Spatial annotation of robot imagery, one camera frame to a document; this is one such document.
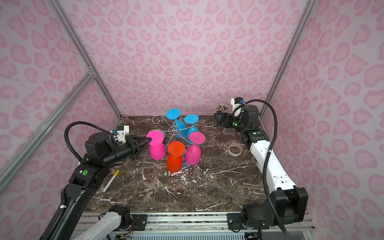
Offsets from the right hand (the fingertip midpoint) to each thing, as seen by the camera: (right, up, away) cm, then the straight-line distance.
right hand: (221, 113), depth 75 cm
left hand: (-31, -11, -13) cm, 36 cm away
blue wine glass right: (-15, -3, 0) cm, 15 cm away
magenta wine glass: (-31, -17, -4) cm, 36 cm away
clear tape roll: (+12, -25, +23) cm, 36 cm away
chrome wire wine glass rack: (-24, -8, -4) cm, 25 cm away
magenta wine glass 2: (-14, -20, -2) cm, 25 cm away
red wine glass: (-21, -17, -12) cm, 29 cm away
